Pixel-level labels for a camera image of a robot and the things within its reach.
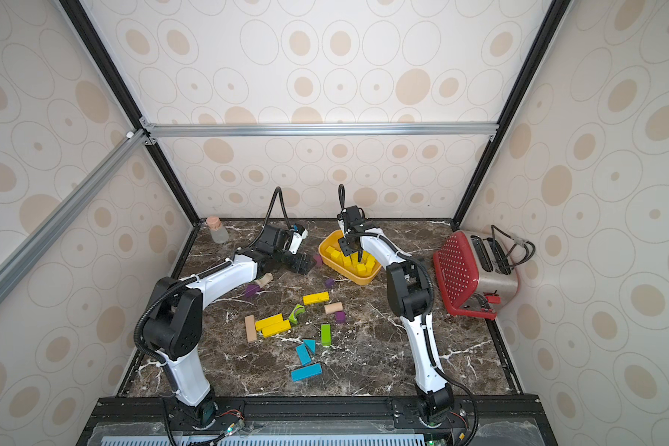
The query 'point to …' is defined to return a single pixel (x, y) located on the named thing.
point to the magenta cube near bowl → (318, 259)
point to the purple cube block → (340, 316)
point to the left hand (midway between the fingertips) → (314, 255)
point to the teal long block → (306, 372)
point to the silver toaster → (497, 274)
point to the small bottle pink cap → (214, 222)
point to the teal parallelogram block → (303, 353)
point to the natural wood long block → (250, 327)
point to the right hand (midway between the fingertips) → (363, 242)
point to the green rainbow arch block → (298, 308)
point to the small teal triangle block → (312, 344)
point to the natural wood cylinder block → (332, 308)
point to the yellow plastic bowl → (358, 267)
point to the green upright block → (326, 334)
